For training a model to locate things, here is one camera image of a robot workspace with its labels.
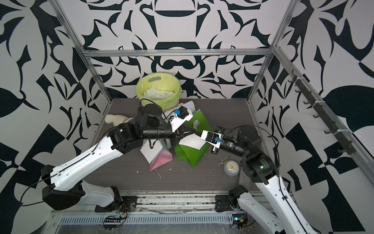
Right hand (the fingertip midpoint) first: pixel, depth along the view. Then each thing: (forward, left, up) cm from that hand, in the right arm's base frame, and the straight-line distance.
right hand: (198, 129), depth 58 cm
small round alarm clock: (-3, -20, -35) cm, 40 cm away
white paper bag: (+27, +3, -16) cm, 31 cm away
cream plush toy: (+25, +51, -26) cm, 62 cm away
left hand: (+1, +2, +1) cm, 3 cm away
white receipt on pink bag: (0, +24, -23) cm, 33 cm away
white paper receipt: (-3, +2, -4) cm, 5 cm away
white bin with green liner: (+48, +21, -21) cm, 57 cm away
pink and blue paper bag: (-2, +18, -19) cm, 27 cm away
